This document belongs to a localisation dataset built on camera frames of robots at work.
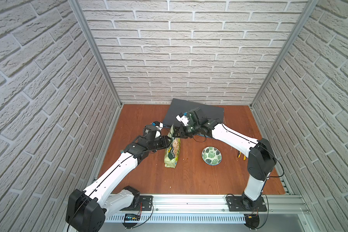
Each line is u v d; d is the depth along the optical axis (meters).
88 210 0.37
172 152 0.79
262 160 0.47
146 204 0.73
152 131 0.60
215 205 0.76
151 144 0.64
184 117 0.77
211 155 0.90
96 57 0.89
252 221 0.70
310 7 0.69
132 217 0.71
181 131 0.71
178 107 1.16
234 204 0.73
